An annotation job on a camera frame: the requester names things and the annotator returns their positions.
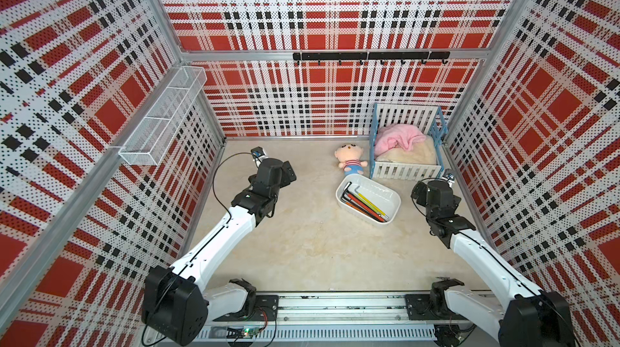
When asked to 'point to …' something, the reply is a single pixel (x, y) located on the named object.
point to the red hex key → (366, 207)
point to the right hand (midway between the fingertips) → (435, 186)
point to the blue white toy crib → (427, 119)
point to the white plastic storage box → (387, 198)
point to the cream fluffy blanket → (424, 152)
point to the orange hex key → (358, 209)
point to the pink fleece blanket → (390, 135)
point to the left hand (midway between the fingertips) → (279, 167)
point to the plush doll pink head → (349, 156)
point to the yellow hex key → (370, 202)
